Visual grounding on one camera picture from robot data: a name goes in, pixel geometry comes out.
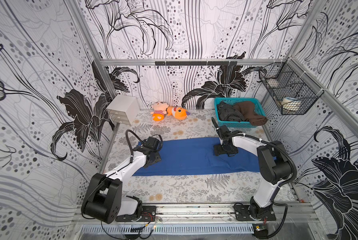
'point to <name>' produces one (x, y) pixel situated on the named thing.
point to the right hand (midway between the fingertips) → (224, 150)
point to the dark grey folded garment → (228, 112)
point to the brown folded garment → (247, 109)
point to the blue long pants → (197, 155)
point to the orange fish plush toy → (179, 113)
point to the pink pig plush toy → (159, 108)
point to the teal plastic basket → (230, 123)
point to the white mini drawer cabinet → (123, 109)
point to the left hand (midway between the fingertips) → (155, 161)
